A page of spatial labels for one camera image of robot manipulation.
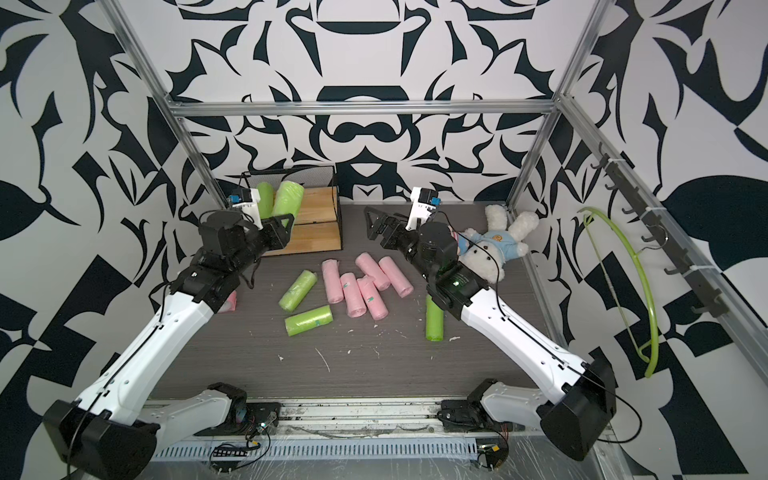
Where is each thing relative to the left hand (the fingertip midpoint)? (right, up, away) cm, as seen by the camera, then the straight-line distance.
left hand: (283, 212), depth 73 cm
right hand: (+23, 0, -6) cm, 24 cm away
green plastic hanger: (+75, -28, -16) cm, 82 cm away
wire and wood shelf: (+3, -2, +21) cm, 22 cm away
